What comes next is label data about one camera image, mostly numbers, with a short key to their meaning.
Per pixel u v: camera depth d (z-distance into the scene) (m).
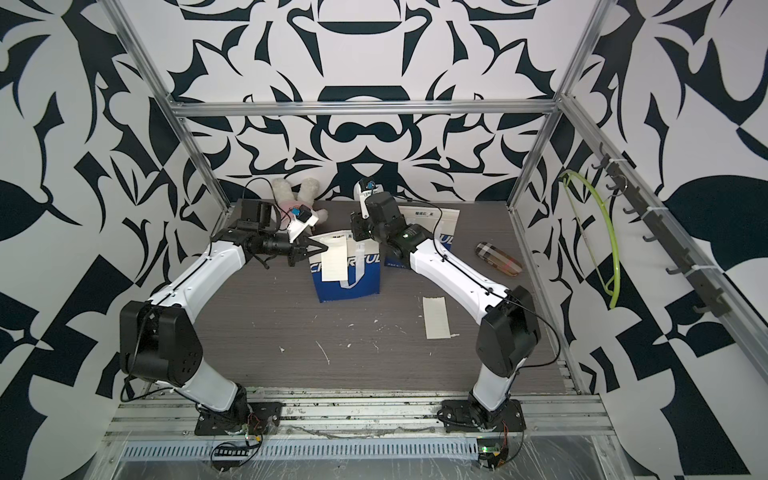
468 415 0.67
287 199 1.09
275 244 0.71
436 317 0.92
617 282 0.66
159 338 0.44
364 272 0.87
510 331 0.45
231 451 0.73
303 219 0.71
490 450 0.71
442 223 0.87
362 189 0.69
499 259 1.02
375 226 0.67
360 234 0.72
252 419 0.73
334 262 0.81
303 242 0.74
